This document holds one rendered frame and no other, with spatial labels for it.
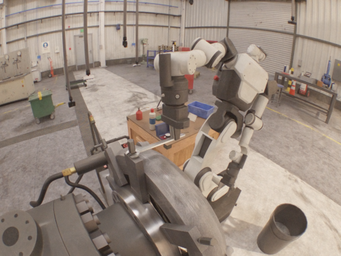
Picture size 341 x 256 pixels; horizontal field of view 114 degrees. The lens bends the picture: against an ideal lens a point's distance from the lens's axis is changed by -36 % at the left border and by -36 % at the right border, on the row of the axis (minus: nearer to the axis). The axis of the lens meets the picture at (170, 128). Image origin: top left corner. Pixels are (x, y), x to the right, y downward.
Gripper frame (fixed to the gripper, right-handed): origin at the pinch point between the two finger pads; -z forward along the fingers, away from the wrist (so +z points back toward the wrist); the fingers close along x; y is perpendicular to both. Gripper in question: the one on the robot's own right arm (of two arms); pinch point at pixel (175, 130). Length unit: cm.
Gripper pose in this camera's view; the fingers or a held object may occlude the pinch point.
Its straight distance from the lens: 60.0
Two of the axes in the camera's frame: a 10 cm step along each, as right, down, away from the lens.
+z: -0.2, -9.1, -4.2
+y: -8.1, 2.7, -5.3
